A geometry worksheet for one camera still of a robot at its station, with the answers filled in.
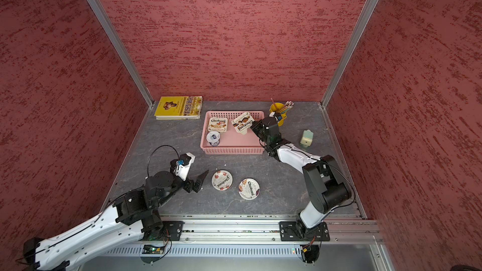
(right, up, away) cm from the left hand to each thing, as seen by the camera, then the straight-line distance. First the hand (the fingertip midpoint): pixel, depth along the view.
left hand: (197, 168), depth 73 cm
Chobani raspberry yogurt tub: (+8, -8, +10) cm, 15 cm away
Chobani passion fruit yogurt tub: (+21, -11, +8) cm, 25 cm away
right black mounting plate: (+38, -21, -7) cm, 44 cm away
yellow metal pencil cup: (+39, +28, +33) cm, 58 cm away
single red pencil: (+36, +29, +32) cm, 56 cm away
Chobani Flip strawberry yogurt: (+5, +17, +30) cm, 35 cm away
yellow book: (-22, +27, +40) cm, 53 cm away
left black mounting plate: (-10, -25, +1) cm, 27 cm away
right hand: (+22, +17, +17) cm, 33 cm away
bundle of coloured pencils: (+42, +27, +24) cm, 55 cm away
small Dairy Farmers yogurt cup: (+2, +10, +24) cm, 26 cm away
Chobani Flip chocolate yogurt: (+18, +18, +20) cm, 33 cm away
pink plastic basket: (+11, +7, +30) cm, 33 cm away
